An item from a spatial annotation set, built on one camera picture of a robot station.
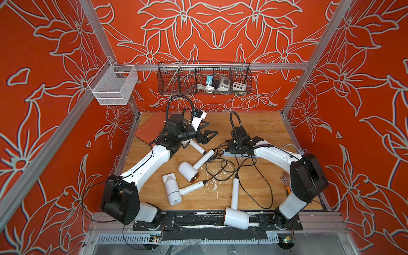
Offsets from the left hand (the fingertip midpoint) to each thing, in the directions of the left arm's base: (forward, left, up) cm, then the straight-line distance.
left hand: (212, 127), depth 74 cm
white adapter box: (+32, -6, +3) cm, 33 cm away
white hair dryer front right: (-32, -11, -24) cm, 42 cm away
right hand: (+3, -11, -21) cm, 24 cm away
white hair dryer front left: (-25, +17, -24) cm, 38 cm away
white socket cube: (+33, -15, 0) cm, 36 cm away
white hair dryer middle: (-13, +10, -24) cm, 29 cm away
